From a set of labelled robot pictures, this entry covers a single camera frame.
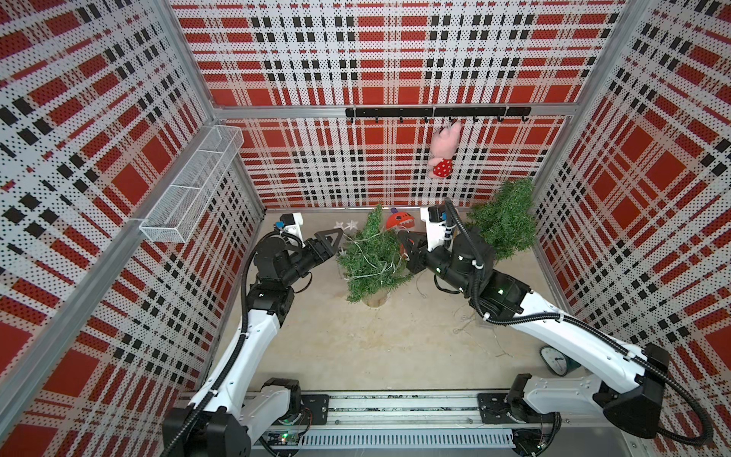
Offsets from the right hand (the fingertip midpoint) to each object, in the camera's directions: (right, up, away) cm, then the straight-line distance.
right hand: (402, 236), depth 65 cm
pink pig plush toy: (+16, +30, +27) cm, 43 cm away
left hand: (-15, 0, +8) cm, 17 cm away
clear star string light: (-4, -4, +12) cm, 14 cm away
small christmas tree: (-8, -14, +10) cm, 19 cm away
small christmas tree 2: (+33, +6, +18) cm, 38 cm away
